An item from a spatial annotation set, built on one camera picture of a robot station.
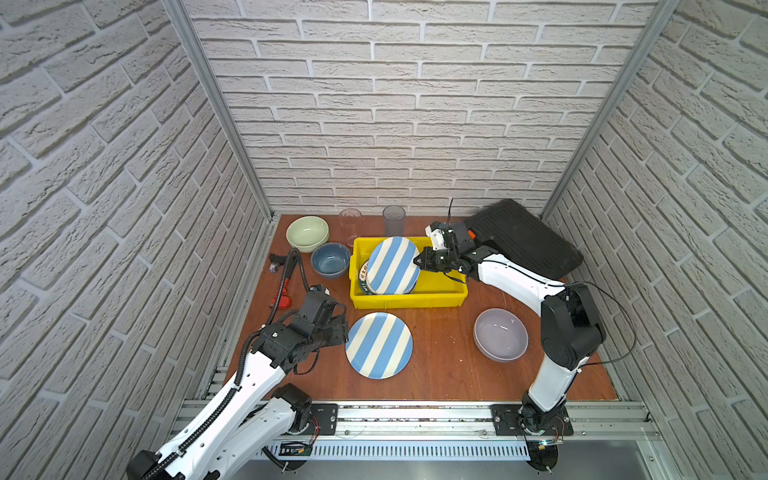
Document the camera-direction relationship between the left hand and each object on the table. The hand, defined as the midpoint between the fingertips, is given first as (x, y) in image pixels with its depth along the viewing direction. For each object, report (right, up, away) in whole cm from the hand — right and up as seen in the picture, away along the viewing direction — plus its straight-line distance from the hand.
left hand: (341, 323), depth 76 cm
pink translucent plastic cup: (-2, +30, +29) cm, 42 cm away
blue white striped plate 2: (+9, -9, +9) cm, 16 cm away
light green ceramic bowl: (-19, +25, +33) cm, 46 cm away
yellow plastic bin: (+27, +6, +20) cm, 34 cm away
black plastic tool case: (+59, +24, +29) cm, 70 cm away
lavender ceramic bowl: (+46, -6, +10) cm, 47 cm away
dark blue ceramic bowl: (-9, +15, +27) cm, 32 cm away
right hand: (+20, +17, +12) cm, 29 cm away
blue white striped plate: (+13, +13, +17) cm, 25 cm away
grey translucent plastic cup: (+14, +31, +31) cm, 46 cm away
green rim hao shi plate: (+3, +10, +20) cm, 23 cm away
